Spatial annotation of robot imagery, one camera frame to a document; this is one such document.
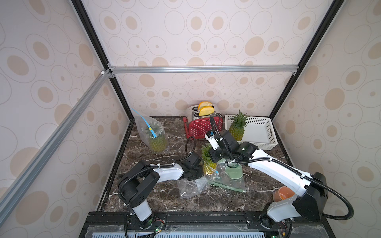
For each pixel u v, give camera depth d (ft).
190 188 2.70
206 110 3.14
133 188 1.49
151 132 2.60
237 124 3.01
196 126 3.17
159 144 3.03
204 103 3.27
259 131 3.61
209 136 2.24
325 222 2.44
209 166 2.66
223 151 1.84
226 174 2.88
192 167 2.35
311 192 1.32
